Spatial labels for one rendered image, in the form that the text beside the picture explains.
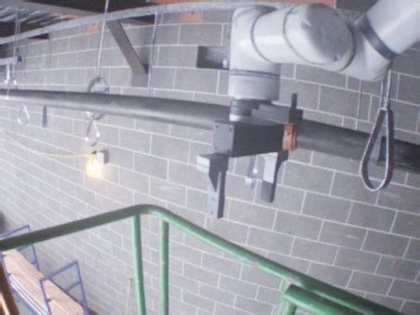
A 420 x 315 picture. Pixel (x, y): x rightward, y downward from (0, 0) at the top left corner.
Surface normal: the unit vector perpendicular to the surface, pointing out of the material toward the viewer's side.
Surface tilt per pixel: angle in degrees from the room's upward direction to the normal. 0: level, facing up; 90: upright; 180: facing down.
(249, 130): 87
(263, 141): 87
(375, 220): 90
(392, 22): 111
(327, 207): 90
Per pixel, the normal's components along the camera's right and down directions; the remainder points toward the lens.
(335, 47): 0.34, 0.37
